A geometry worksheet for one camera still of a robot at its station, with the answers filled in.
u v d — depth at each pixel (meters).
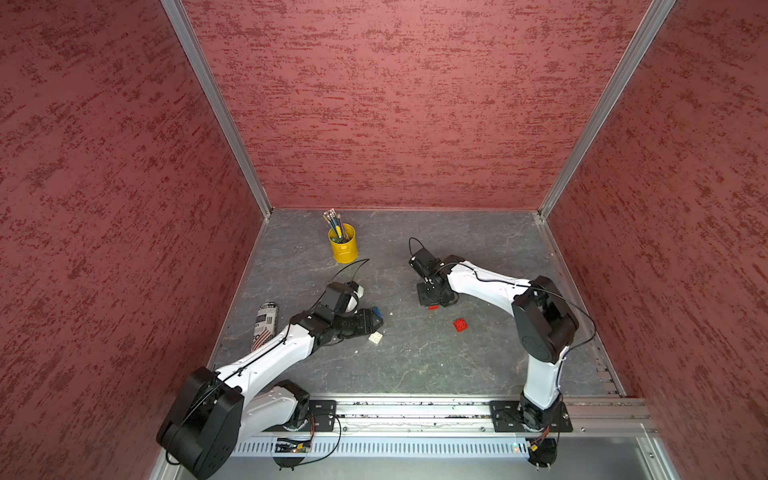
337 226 0.97
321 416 0.74
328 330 0.63
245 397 0.44
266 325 0.87
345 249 0.98
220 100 0.88
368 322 0.74
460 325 0.89
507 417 0.73
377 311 0.94
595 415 0.76
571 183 1.09
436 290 0.78
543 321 0.50
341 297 0.67
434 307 0.91
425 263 0.74
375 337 0.85
